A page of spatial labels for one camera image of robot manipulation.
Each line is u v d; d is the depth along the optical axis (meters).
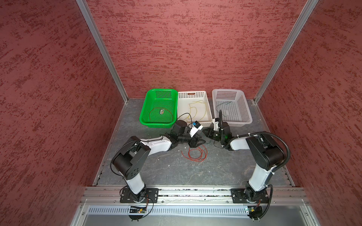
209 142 0.95
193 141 0.76
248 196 0.66
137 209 0.72
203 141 0.80
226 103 1.18
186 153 0.90
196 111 1.13
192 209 0.71
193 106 1.14
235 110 1.14
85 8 0.71
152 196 0.74
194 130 0.76
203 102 1.18
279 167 0.50
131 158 0.46
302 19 0.75
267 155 0.49
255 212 0.71
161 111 1.11
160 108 1.14
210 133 0.85
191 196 0.76
